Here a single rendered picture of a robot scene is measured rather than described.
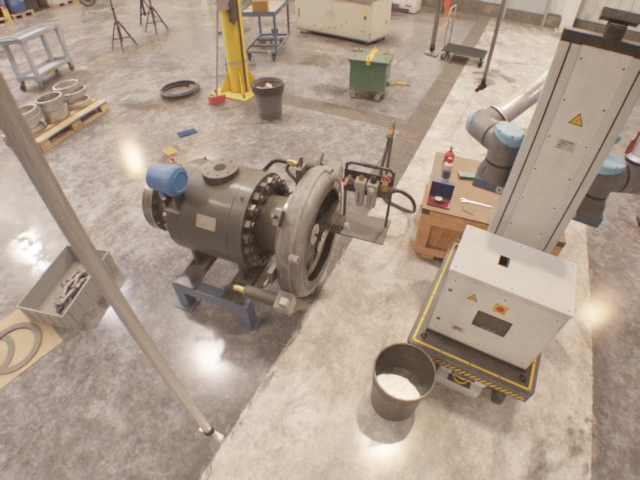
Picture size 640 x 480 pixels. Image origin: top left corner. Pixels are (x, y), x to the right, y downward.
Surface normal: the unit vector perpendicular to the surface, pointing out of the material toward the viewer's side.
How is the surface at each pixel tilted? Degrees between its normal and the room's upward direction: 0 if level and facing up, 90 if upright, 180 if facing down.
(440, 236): 90
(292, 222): 42
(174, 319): 0
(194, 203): 46
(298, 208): 30
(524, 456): 0
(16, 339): 0
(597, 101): 90
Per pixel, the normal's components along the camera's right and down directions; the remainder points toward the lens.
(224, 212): -0.25, -0.02
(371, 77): -0.29, 0.67
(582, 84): -0.50, 0.61
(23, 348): 0.00, -0.71
